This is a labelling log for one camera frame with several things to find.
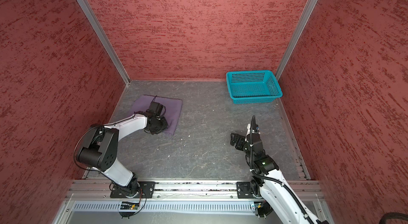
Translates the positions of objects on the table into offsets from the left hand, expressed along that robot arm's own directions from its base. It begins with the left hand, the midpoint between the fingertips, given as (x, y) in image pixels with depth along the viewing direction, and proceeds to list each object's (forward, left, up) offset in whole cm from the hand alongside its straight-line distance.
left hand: (165, 130), depth 94 cm
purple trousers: (+11, -2, +1) cm, 11 cm away
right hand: (-8, -41, +6) cm, 42 cm away
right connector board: (-38, -52, -2) cm, 64 cm away
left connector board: (-37, +11, -3) cm, 39 cm away
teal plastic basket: (+37, -57, 0) cm, 68 cm away
